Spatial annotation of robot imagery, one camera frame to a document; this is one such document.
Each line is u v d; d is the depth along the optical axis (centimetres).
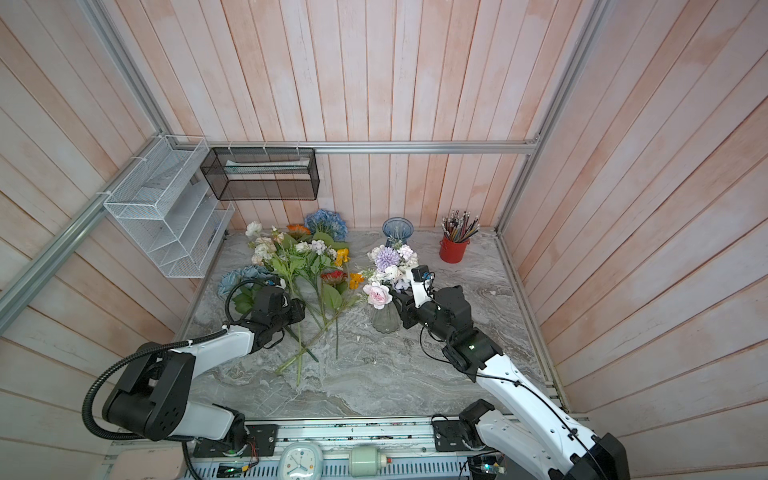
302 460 69
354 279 104
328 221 115
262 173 104
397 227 97
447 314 55
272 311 72
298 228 113
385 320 99
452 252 110
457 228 98
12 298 51
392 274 72
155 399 43
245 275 92
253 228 101
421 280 62
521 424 48
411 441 75
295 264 99
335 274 98
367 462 64
